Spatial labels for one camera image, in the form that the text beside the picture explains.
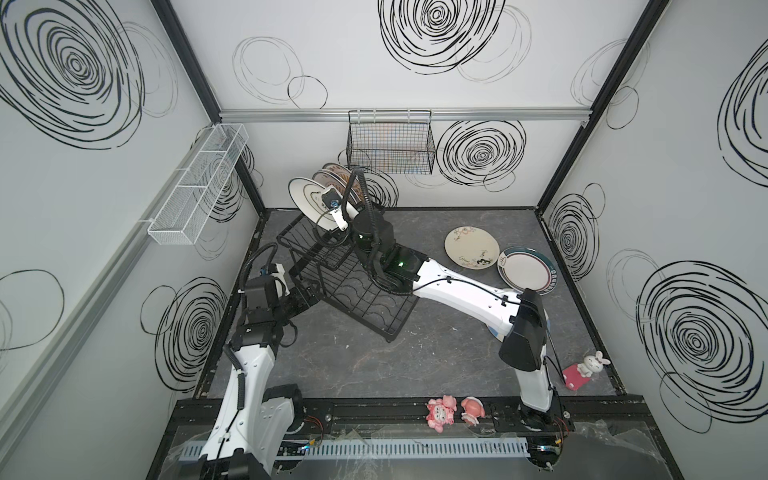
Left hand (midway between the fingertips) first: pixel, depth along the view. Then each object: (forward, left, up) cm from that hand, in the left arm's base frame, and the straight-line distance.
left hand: (309, 288), depth 81 cm
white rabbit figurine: (-15, -75, -7) cm, 76 cm away
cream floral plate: (+25, -51, -13) cm, 58 cm away
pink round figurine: (-26, -44, -12) cm, 52 cm away
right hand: (+11, -10, +25) cm, 29 cm away
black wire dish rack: (+1, -6, +8) cm, 10 cm away
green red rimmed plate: (+20, -69, -16) cm, 73 cm away
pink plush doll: (-27, -36, -11) cm, 46 cm away
